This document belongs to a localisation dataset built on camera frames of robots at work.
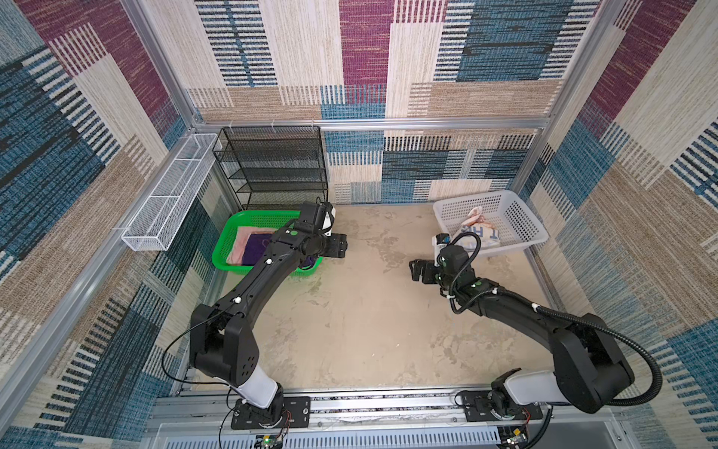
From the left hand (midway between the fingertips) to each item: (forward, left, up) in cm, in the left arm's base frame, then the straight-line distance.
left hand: (335, 238), depth 85 cm
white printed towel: (+10, -54, -13) cm, 56 cm away
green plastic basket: (+21, +33, -14) cm, 41 cm away
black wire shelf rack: (+37, +25, -2) cm, 44 cm away
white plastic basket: (+17, -67, -15) cm, 71 cm away
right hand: (-5, -27, -9) cm, 29 cm away
